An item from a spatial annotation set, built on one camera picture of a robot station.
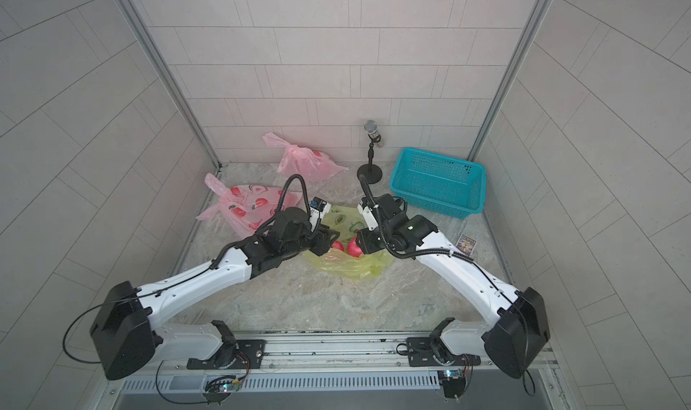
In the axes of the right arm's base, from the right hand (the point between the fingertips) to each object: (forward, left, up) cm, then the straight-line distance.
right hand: (362, 239), depth 77 cm
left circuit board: (-31, +40, -16) cm, 53 cm away
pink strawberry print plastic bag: (+17, +39, -4) cm, 43 cm away
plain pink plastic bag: (+36, +21, -2) cm, 41 cm away
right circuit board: (-33, -21, -18) cm, 43 cm away
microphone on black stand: (+40, -6, -14) cm, 43 cm away
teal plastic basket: (+34, -34, -17) cm, 51 cm away
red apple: (+3, +3, -10) cm, 11 cm away
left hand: (+3, +7, +1) cm, 7 cm away
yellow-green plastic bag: (+15, +4, -13) cm, 20 cm away
